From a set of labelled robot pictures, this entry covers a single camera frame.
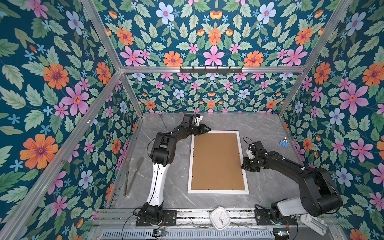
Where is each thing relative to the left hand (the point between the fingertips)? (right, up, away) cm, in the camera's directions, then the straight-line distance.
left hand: (211, 125), depth 101 cm
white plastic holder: (+49, -47, -31) cm, 75 cm away
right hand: (+19, -25, -11) cm, 33 cm away
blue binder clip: (+51, -12, 0) cm, 52 cm away
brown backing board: (+3, -23, -10) cm, 25 cm away
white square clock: (+3, -45, -30) cm, 54 cm away
